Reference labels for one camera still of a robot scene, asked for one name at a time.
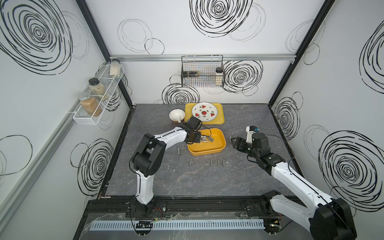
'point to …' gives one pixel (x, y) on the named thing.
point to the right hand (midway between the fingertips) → (235, 140)
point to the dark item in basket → (187, 74)
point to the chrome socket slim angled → (218, 163)
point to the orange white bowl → (177, 115)
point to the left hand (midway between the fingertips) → (196, 137)
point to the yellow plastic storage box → (218, 144)
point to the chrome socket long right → (210, 139)
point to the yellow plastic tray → (219, 119)
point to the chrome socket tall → (178, 151)
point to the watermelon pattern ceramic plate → (205, 111)
